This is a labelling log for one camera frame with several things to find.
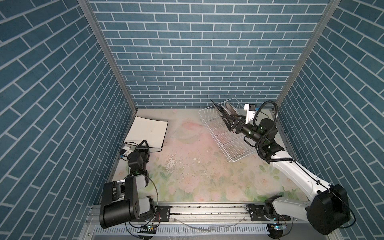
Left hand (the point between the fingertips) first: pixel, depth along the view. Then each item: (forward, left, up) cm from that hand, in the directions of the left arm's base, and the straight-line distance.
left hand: (147, 138), depth 85 cm
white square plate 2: (+7, -1, -3) cm, 8 cm away
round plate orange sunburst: (+22, -52, +3) cm, 56 cm away
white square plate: (-5, -2, -3) cm, 7 cm away
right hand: (0, -42, +20) cm, 47 cm away
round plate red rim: (+21, -47, +2) cm, 52 cm away
